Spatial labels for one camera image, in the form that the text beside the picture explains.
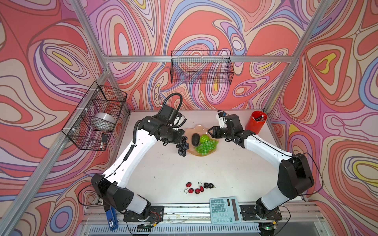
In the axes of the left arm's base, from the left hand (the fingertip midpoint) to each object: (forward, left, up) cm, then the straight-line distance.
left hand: (183, 138), depth 73 cm
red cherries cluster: (-19, -4, -24) cm, 31 cm away
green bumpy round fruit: (+12, -13, -19) cm, 26 cm away
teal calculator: (-28, -21, -23) cm, 42 cm away
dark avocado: (+12, -7, -20) cm, 24 cm away
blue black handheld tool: (-32, +34, -22) cm, 52 cm away
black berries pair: (-16, -13, -23) cm, 31 cm away
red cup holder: (+22, -48, -13) cm, 54 cm away
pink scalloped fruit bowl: (+22, -12, -23) cm, 33 cm away
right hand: (+10, -16, -11) cm, 22 cm away
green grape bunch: (+5, -13, -19) cm, 23 cm away
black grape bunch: (-2, +1, -5) cm, 5 cm away
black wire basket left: (+6, +47, +4) cm, 47 cm away
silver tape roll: (+7, +40, +7) cm, 41 cm away
